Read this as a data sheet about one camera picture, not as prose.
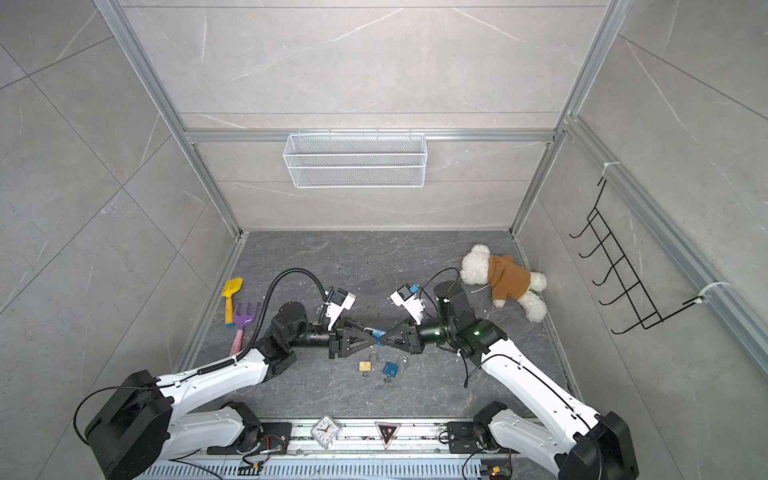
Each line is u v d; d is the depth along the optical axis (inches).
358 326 27.3
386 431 29.3
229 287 39.8
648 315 22.9
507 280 37.5
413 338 24.1
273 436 28.8
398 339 26.0
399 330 25.5
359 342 26.3
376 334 26.5
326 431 28.8
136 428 15.9
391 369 32.9
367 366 33.5
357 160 39.5
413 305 25.5
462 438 28.6
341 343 25.0
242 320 36.6
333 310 25.5
